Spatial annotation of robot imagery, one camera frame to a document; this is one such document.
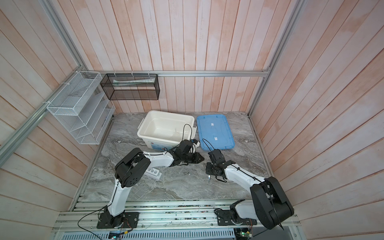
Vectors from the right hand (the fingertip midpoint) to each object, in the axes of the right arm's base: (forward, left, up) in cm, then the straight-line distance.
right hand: (209, 168), depth 91 cm
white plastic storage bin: (+29, +33, +1) cm, 44 cm away
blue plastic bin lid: (+29, -6, -1) cm, 30 cm away
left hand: (+3, +4, +2) cm, 5 cm away
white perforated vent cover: (-33, -3, 0) cm, 33 cm away
